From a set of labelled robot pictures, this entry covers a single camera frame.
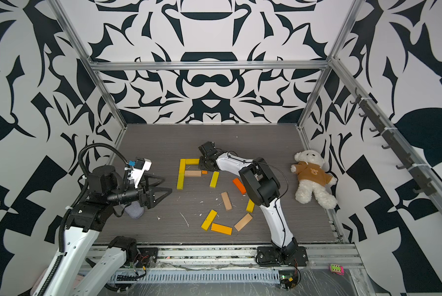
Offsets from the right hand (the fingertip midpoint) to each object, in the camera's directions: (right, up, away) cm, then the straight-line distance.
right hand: (201, 162), depth 101 cm
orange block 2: (+20, -11, -6) cm, 24 cm away
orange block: (+2, -5, -3) cm, 6 cm away
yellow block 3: (+8, -8, -4) cm, 12 cm away
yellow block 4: (+25, -19, -14) cm, 34 cm away
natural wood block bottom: (+21, -24, -18) cm, 37 cm away
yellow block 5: (+5, -24, -18) cm, 30 cm away
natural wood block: (-4, -6, -2) cm, 7 cm away
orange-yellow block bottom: (+11, -27, -19) cm, 35 cm away
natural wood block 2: (+13, -17, -12) cm, 25 cm away
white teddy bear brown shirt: (+55, -7, -12) cm, 56 cm away
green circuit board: (+36, -41, -30) cm, 63 cm away
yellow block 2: (-10, -11, -7) cm, 16 cm away
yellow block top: (-5, 0, +1) cm, 5 cm away
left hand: (-9, -4, -34) cm, 36 cm away
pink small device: (+54, -37, -31) cm, 72 cm away
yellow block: (-10, -3, -1) cm, 10 cm away
